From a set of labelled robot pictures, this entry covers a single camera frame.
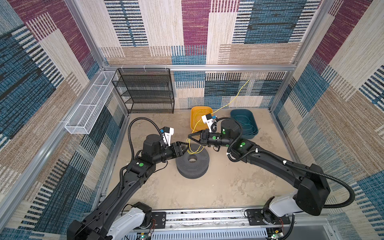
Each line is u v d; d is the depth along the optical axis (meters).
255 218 0.73
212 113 1.12
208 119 0.68
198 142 0.65
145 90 1.10
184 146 0.72
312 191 0.42
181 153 0.65
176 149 0.65
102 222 0.40
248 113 1.12
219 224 0.73
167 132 0.67
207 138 0.62
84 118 0.92
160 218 0.75
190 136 0.70
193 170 0.83
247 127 1.04
